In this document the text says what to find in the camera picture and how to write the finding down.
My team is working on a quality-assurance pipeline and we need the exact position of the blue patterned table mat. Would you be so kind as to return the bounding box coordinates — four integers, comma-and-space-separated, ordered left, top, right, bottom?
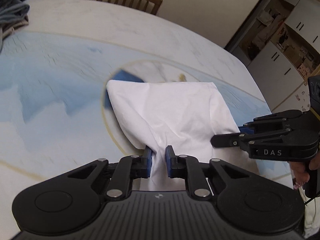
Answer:
1, 32, 270, 180

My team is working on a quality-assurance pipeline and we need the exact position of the person's right hand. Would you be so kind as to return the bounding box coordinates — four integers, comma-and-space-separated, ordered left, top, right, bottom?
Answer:
289, 152, 320, 190

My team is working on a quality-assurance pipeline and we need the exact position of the black camera box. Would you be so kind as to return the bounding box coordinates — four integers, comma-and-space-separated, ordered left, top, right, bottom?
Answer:
308, 75, 320, 115

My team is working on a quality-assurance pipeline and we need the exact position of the blue-grey folded garment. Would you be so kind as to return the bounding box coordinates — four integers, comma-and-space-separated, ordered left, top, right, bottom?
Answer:
1, 0, 30, 29

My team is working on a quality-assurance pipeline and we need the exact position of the white storage shelf unit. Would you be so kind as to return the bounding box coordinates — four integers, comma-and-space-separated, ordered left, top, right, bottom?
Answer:
226, 0, 319, 112

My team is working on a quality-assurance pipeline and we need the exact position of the beige garment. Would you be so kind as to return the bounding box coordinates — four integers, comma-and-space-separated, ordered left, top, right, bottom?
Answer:
1, 16, 29, 39

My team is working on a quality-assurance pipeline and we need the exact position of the white t-shirt navy collar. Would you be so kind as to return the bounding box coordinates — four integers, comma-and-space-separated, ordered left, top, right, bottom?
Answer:
106, 80, 259, 191

